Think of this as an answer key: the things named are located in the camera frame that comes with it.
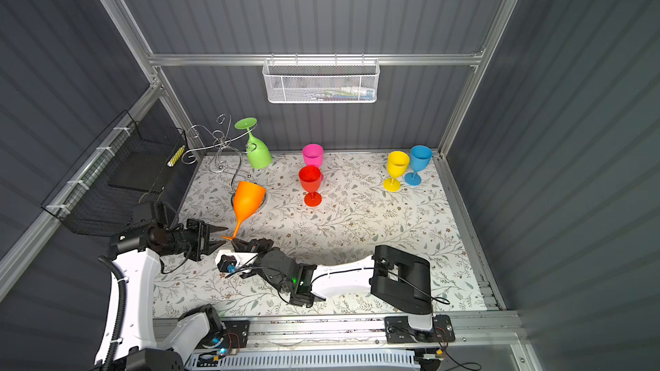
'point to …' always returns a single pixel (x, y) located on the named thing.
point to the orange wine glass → (247, 198)
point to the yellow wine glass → (397, 165)
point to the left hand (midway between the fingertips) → (227, 231)
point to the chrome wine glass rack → (219, 140)
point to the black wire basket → (130, 167)
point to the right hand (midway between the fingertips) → (239, 239)
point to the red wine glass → (310, 177)
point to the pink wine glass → (313, 155)
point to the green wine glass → (258, 152)
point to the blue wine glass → (420, 156)
